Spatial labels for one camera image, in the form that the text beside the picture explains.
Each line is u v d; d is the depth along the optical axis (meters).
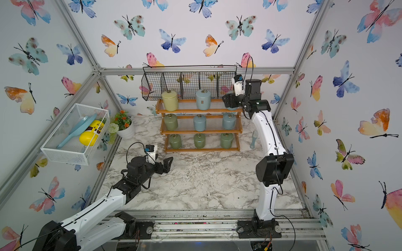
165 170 0.74
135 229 0.71
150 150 0.70
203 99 0.81
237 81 0.71
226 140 0.97
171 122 0.89
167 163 0.75
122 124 1.01
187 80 0.96
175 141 0.98
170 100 0.81
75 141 0.70
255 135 1.11
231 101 0.73
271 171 0.52
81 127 0.68
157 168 0.72
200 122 0.89
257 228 0.67
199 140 0.98
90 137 0.70
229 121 0.91
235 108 0.76
